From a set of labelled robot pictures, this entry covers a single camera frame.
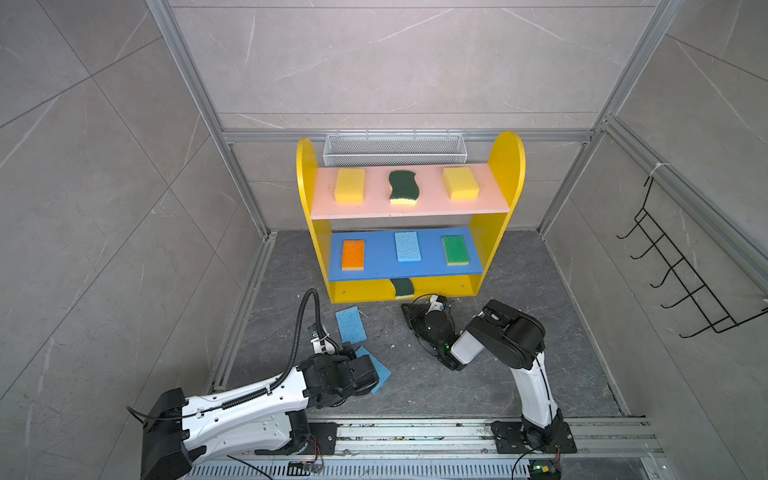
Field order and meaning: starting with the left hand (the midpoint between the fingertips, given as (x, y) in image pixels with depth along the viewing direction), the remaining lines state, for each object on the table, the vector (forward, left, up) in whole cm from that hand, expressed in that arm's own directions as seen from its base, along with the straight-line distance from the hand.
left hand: (342, 348), depth 78 cm
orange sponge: (+30, -2, +4) cm, 30 cm away
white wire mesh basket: (+59, -16, +23) cm, 66 cm away
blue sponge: (+32, -20, +4) cm, 37 cm away
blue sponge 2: (+11, -1, -10) cm, 15 cm away
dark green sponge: (+23, -18, -7) cm, 30 cm away
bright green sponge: (+29, -35, +4) cm, 46 cm away
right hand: (+17, -16, -8) cm, 25 cm away
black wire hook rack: (-6, -79, +23) cm, 82 cm away
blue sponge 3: (-3, -10, -10) cm, 15 cm away
